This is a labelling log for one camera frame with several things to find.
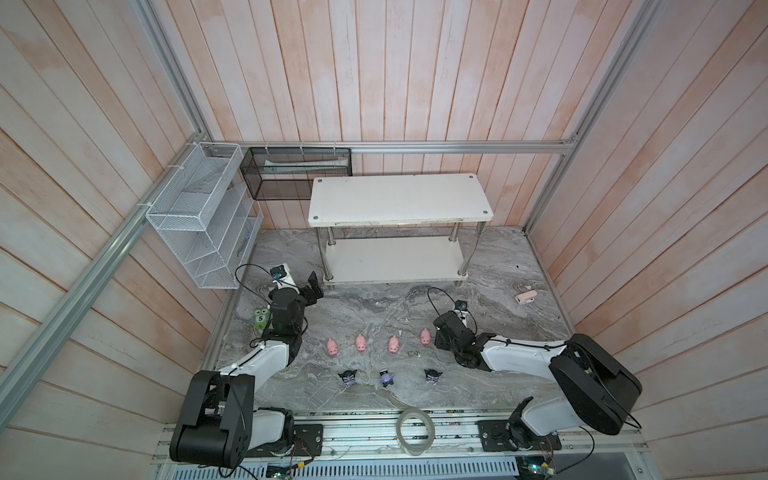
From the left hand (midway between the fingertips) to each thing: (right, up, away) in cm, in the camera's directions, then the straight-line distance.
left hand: (303, 279), depth 89 cm
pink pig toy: (+9, -20, -1) cm, 22 cm away
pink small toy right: (+73, -7, +10) cm, 73 cm away
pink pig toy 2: (+17, -19, -1) cm, 26 cm away
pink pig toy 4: (+37, -18, +2) cm, 41 cm away
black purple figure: (+15, -26, -9) cm, 31 cm away
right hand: (+44, -17, +5) cm, 47 cm away
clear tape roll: (+32, -39, -12) cm, 52 cm away
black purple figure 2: (+37, -26, -9) cm, 46 cm away
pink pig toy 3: (+27, -20, -1) cm, 34 cm away
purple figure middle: (+25, -27, -8) cm, 37 cm away
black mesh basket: (-9, +36, +13) cm, 40 cm away
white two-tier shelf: (+31, +19, +35) cm, 50 cm away
